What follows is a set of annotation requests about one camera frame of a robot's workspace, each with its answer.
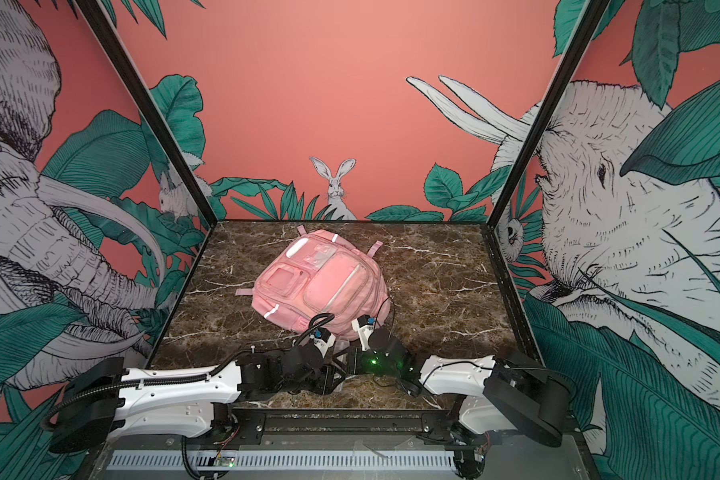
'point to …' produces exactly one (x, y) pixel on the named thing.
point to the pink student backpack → (321, 274)
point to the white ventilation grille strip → (185, 460)
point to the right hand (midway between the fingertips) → (332, 361)
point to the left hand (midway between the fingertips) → (343, 376)
